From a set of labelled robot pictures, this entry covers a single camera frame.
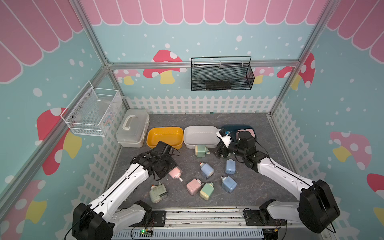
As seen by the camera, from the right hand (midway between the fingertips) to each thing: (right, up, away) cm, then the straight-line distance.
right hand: (214, 141), depth 80 cm
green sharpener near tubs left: (-7, -7, +11) cm, 15 cm away
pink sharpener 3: (-20, -16, -4) cm, 26 cm away
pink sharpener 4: (-11, -23, -3) cm, 26 cm away
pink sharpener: (+9, +4, -13) cm, 16 cm away
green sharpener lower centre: (-4, -25, -4) cm, 26 cm away
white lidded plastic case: (-52, +7, +17) cm, 55 cm away
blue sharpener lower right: (+7, -23, -2) cm, 24 cm away
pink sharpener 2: (+28, +5, +21) cm, 35 cm away
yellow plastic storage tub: (-28, +2, +28) cm, 40 cm away
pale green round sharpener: (-30, -26, -3) cm, 40 cm away
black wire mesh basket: (+7, +42, +14) cm, 45 cm away
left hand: (-22, -14, -2) cm, 26 cm away
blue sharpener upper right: (+10, -15, +5) cm, 18 cm away
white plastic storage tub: (-7, +2, +27) cm, 27 cm away
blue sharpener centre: (-4, -16, +3) cm, 17 cm away
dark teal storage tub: (+15, +6, +25) cm, 30 cm away
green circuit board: (-35, -44, -8) cm, 57 cm away
